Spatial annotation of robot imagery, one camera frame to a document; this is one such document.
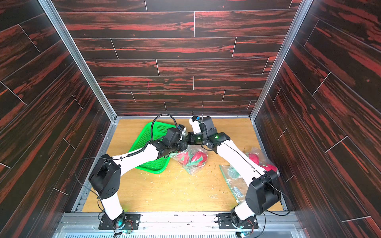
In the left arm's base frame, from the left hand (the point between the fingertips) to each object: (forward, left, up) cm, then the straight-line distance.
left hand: (189, 143), depth 88 cm
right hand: (-1, +1, +8) cm, 9 cm away
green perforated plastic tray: (-3, +18, +15) cm, 24 cm away
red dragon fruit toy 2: (-8, +3, -4) cm, 9 cm away
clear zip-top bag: (-11, -2, -12) cm, 16 cm away
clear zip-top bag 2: (-20, -28, -12) cm, 37 cm away
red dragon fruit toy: (-8, -6, -3) cm, 10 cm away
